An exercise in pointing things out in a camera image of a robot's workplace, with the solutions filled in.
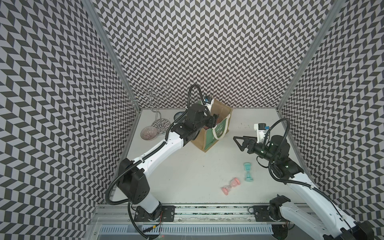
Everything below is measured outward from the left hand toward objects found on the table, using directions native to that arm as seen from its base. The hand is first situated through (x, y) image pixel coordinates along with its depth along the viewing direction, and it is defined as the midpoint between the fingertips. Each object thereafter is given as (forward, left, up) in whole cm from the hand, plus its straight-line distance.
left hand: (213, 113), depth 77 cm
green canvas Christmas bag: (-7, +3, -11) cm, 14 cm away
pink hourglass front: (-26, -12, -28) cm, 40 cm away
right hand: (-13, -12, -6) cm, 19 cm away
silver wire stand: (+13, +34, +3) cm, 37 cm away
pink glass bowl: (+7, +43, -27) cm, 51 cm away
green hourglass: (-24, -20, -27) cm, 42 cm away
